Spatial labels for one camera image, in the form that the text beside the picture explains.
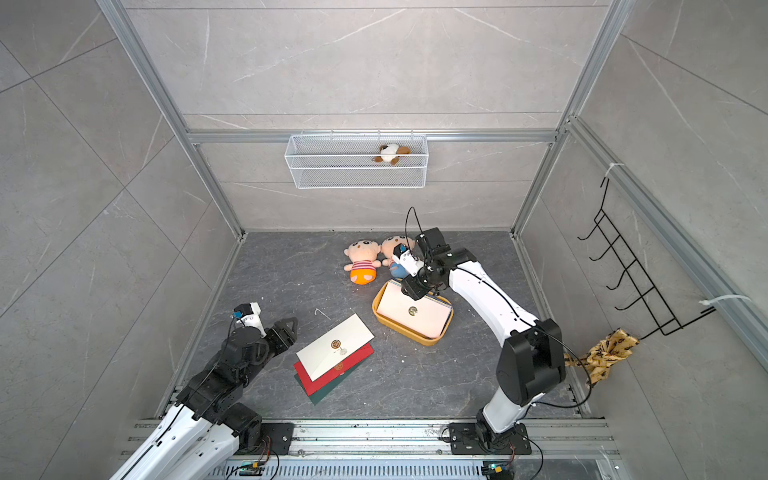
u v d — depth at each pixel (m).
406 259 0.76
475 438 0.72
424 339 0.86
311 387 0.82
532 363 0.44
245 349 0.56
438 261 0.61
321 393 0.82
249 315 0.67
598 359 0.69
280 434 0.73
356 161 0.91
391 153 0.87
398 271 1.01
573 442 0.75
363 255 1.04
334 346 0.89
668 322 0.57
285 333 0.68
